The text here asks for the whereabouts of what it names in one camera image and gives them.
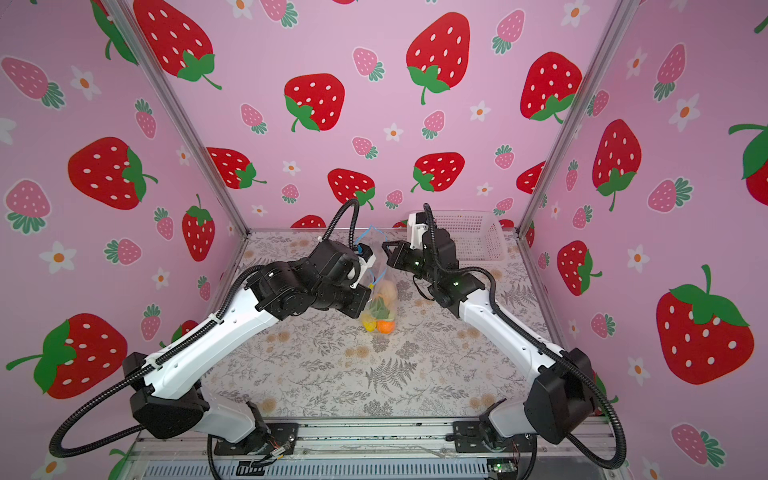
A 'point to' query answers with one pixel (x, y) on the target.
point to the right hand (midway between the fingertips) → (380, 243)
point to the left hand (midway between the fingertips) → (372, 297)
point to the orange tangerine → (386, 327)
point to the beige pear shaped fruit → (387, 290)
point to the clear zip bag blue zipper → (377, 242)
